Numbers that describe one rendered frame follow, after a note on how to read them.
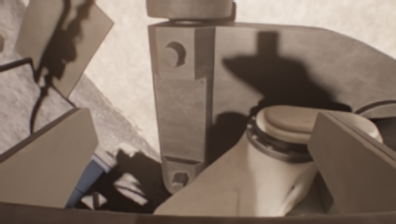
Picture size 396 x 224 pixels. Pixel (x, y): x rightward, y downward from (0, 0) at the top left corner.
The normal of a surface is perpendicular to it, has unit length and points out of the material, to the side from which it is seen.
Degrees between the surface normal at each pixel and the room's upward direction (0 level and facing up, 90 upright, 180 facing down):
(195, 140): 0
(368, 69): 0
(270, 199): 90
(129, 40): 0
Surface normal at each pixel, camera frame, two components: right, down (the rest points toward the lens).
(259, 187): 0.00, -0.88
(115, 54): -0.22, 0.47
